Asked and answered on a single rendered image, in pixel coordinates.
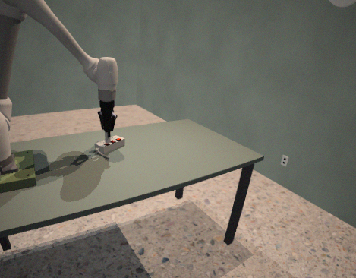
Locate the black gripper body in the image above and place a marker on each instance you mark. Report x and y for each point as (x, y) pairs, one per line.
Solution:
(107, 107)

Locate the white power strip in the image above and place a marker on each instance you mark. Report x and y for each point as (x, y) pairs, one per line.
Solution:
(116, 142)

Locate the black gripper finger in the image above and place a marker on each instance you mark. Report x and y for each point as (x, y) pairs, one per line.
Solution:
(102, 119)
(110, 127)

